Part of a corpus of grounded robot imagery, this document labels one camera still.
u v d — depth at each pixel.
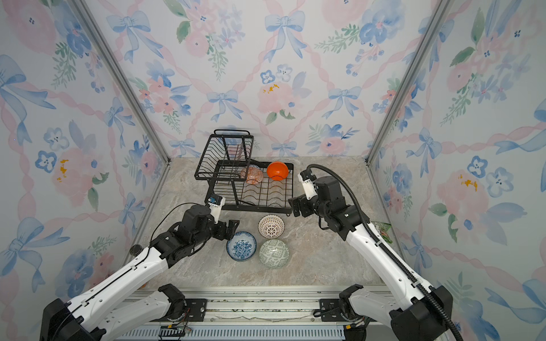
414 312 0.37
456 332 0.35
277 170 1.09
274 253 0.86
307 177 0.65
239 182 0.82
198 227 0.59
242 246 0.86
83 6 0.69
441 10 0.69
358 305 0.61
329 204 0.55
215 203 0.68
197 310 0.74
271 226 0.93
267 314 0.75
